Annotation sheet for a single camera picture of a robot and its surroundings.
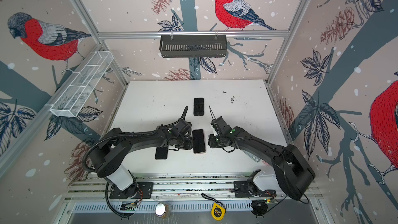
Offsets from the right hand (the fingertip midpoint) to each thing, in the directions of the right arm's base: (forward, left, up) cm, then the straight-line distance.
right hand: (208, 145), depth 84 cm
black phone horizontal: (-1, +5, -1) cm, 5 cm away
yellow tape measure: (-28, -6, -3) cm, 29 cm away
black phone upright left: (-4, +26, -3) cm, 27 cm away
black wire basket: (+61, +12, +25) cm, 66 cm away
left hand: (-1, +8, -2) cm, 8 cm away
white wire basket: (+10, +65, +29) cm, 72 cm away
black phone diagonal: (+30, +8, -4) cm, 31 cm away
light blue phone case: (-4, -26, -5) cm, 27 cm away
